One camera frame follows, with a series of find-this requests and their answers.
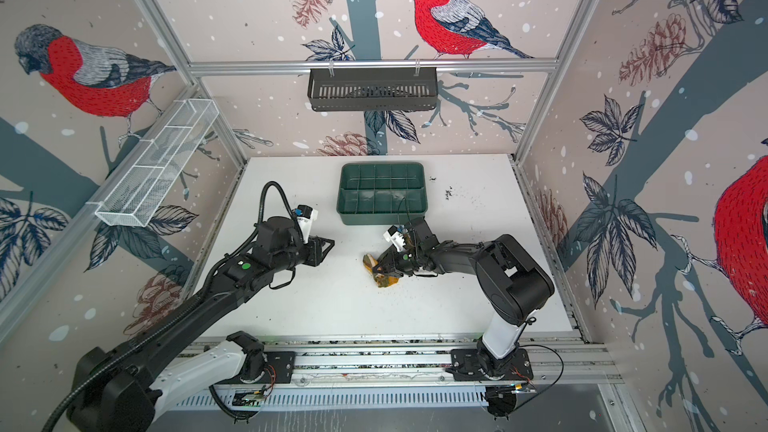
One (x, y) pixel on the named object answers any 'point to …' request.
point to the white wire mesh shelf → (158, 163)
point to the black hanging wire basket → (365, 90)
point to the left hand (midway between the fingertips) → (329, 242)
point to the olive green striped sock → (381, 280)
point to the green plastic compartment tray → (382, 193)
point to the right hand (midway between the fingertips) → (375, 273)
